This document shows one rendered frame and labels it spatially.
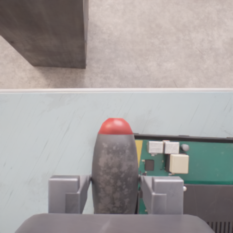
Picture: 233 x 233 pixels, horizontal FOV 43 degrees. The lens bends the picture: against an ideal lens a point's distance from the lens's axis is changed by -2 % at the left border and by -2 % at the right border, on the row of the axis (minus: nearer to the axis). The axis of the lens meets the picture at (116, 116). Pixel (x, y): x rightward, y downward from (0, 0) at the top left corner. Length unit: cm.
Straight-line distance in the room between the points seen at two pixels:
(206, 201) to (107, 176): 22
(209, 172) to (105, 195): 23
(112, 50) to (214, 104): 104
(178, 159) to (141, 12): 118
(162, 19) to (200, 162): 116
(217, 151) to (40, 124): 21
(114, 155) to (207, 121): 24
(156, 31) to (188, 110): 109
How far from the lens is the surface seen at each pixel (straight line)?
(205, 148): 37
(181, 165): 34
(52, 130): 35
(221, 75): 151
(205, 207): 37
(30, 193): 37
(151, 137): 36
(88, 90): 36
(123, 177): 16
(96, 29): 141
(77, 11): 67
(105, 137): 16
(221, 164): 38
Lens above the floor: 135
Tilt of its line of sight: 85 degrees down
